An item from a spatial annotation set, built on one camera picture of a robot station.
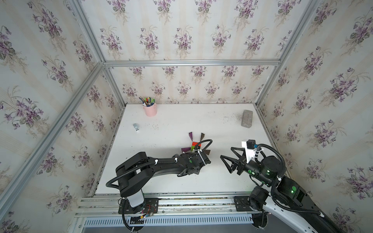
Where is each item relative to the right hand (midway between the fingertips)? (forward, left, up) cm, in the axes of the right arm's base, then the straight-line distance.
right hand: (229, 153), depth 64 cm
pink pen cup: (+42, +48, -19) cm, 67 cm away
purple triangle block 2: (+14, +21, -24) cm, 35 cm away
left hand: (+4, +14, -24) cm, 28 cm away
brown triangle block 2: (+12, +7, -23) cm, 27 cm away
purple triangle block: (+24, +17, -24) cm, 38 cm away
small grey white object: (+33, +59, -25) cm, 72 cm away
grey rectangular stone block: (+40, -25, -24) cm, 53 cm away
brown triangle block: (+24, +10, -24) cm, 35 cm away
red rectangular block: (+18, +15, -23) cm, 33 cm away
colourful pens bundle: (+47, +50, -14) cm, 70 cm away
